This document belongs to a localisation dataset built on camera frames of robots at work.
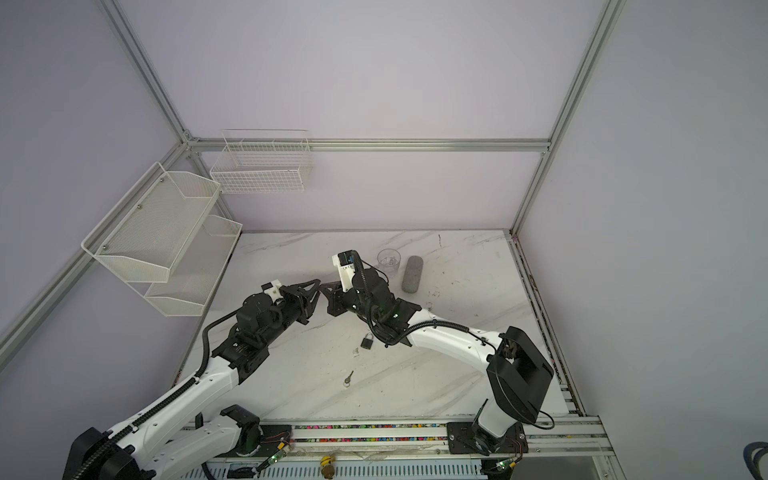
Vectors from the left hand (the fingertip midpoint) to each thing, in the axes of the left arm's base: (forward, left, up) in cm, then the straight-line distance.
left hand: (322, 281), depth 75 cm
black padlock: (-6, -10, -24) cm, 27 cm away
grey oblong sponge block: (+18, -25, -22) cm, 38 cm away
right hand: (-3, +1, +1) cm, 3 cm away
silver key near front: (-17, -5, -25) cm, 31 cm away
